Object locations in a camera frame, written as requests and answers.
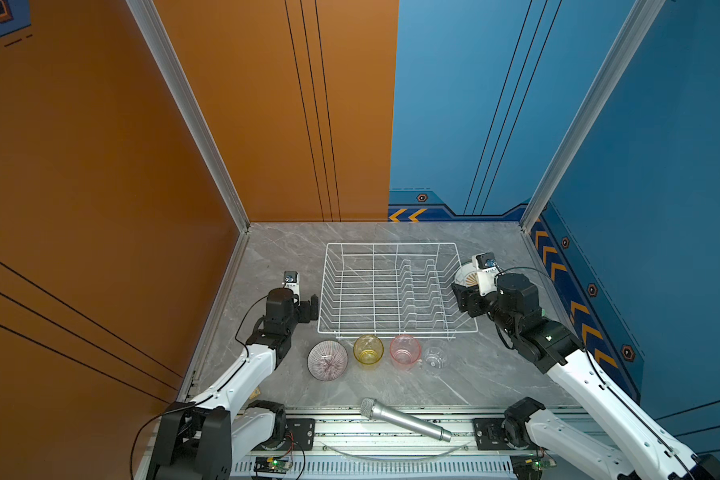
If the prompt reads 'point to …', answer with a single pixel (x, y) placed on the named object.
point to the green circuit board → (271, 465)
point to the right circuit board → (529, 467)
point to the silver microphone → (373, 409)
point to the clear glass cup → (435, 358)
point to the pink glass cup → (405, 350)
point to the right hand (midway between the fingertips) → (465, 280)
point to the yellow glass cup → (368, 349)
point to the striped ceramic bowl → (327, 360)
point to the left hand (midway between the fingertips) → (299, 292)
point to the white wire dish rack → (391, 291)
